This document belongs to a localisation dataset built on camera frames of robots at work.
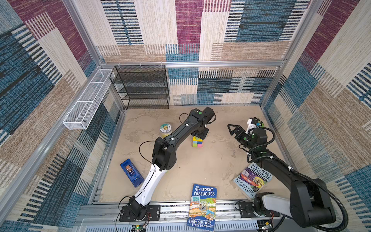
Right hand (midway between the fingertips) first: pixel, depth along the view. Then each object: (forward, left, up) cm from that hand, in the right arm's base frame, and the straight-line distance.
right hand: (230, 130), depth 86 cm
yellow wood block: (+1, +21, -10) cm, 23 cm away
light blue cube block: (-1, +21, -12) cm, 24 cm away
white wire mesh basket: (+1, +77, +18) cm, 79 cm away
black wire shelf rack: (+40, +58, +2) cm, 71 cm away
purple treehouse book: (-24, -10, -14) cm, 30 cm away
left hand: (+2, +17, -6) cm, 18 cm away
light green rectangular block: (-1, +21, -14) cm, 25 cm away
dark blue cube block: (-1, +18, -11) cm, 21 cm away
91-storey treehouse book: (-37, +19, -14) cm, 44 cm away
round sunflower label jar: (+8, +40, -8) cm, 41 cm away
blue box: (-19, +57, -11) cm, 61 cm away
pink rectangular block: (-2, +17, -14) cm, 23 cm away
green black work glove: (-3, -11, +10) cm, 15 cm away
